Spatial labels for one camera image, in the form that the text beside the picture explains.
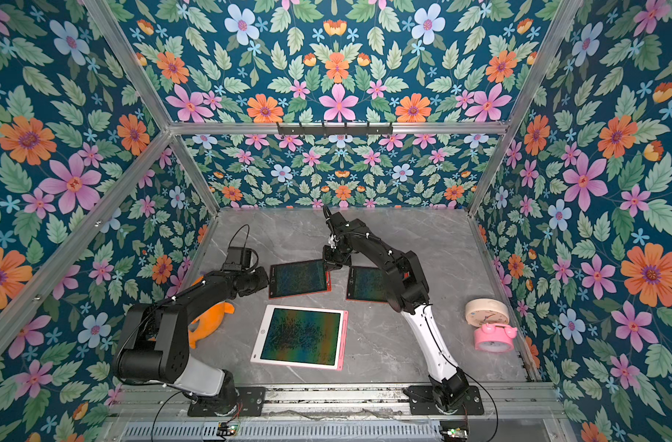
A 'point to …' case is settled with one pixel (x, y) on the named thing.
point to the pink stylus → (343, 340)
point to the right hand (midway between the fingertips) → (332, 261)
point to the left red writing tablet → (299, 278)
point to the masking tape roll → (480, 311)
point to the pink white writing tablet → (300, 336)
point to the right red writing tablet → (366, 284)
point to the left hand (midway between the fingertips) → (270, 277)
